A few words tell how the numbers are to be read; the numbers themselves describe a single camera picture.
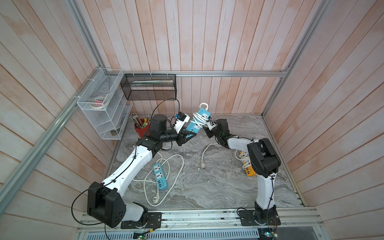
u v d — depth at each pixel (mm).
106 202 393
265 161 550
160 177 844
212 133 903
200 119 659
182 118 626
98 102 727
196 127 685
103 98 765
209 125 886
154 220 730
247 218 727
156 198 780
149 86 1027
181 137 641
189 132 676
